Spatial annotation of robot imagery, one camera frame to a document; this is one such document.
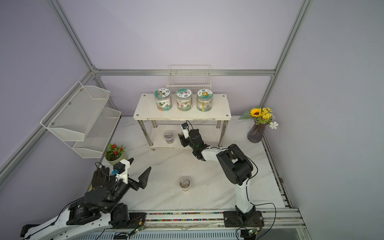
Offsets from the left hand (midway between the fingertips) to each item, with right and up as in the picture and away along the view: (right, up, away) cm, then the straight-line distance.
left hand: (141, 165), depth 65 cm
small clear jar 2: (+18, -14, +15) cm, 27 cm away
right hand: (+16, +13, +32) cm, 38 cm away
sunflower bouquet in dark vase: (+63, +23, +21) cm, 70 cm away
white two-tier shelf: (+4, +19, +39) cm, 44 cm away
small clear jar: (+7, +12, +28) cm, 31 cm away
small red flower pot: (-24, +2, +21) cm, 32 cm away
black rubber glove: (-32, -13, +22) cm, 41 cm away
